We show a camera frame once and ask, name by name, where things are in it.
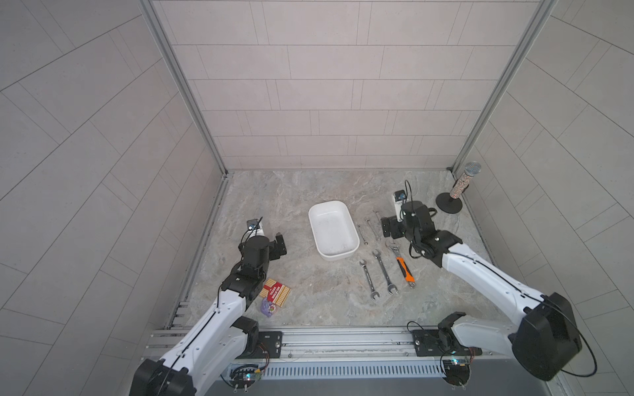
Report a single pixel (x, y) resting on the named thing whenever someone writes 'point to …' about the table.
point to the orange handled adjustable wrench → (402, 263)
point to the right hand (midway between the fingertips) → (392, 215)
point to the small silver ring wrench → (359, 228)
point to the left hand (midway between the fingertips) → (272, 232)
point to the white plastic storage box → (334, 229)
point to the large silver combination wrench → (390, 285)
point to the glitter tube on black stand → (451, 203)
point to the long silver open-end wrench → (374, 293)
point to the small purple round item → (267, 308)
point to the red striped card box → (276, 292)
